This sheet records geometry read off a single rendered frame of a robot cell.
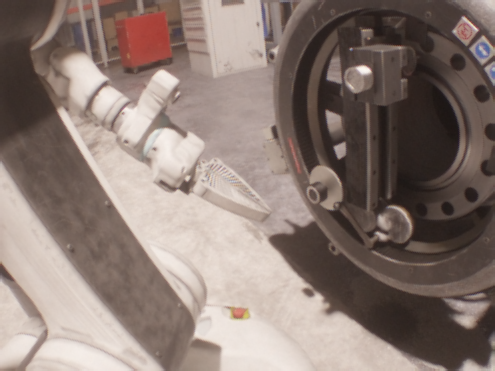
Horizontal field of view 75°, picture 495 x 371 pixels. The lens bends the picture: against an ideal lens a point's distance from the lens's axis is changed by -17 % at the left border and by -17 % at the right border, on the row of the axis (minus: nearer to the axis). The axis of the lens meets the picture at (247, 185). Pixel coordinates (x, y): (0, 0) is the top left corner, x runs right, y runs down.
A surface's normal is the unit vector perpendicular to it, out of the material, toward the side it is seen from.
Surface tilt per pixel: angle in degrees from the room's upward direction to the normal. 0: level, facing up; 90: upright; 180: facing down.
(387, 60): 88
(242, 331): 0
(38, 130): 70
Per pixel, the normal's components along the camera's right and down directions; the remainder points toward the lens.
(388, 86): 0.57, 0.29
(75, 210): 0.88, -0.30
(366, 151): -0.81, 0.35
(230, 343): -0.11, -0.88
